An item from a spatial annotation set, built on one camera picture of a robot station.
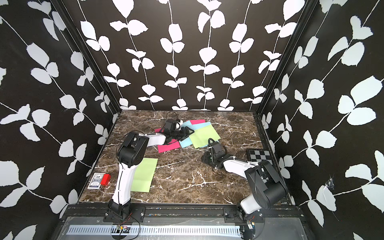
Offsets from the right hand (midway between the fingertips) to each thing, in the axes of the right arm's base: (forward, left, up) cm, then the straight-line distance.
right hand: (201, 156), depth 92 cm
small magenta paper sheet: (+31, +6, -3) cm, 32 cm away
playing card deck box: (-17, +60, -1) cm, 63 cm away
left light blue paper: (+12, +10, -3) cm, 16 cm away
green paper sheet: (-11, +35, -3) cm, 36 cm away
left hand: (+18, +5, +2) cm, 19 cm away
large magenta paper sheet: (+7, +18, +3) cm, 19 cm away
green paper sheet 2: (+18, +1, -4) cm, 18 cm away
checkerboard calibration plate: (+2, -36, -1) cm, 36 cm away
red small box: (-15, +55, -1) cm, 57 cm away
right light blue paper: (+26, +4, -2) cm, 26 cm away
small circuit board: (-38, +39, -3) cm, 54 cm away
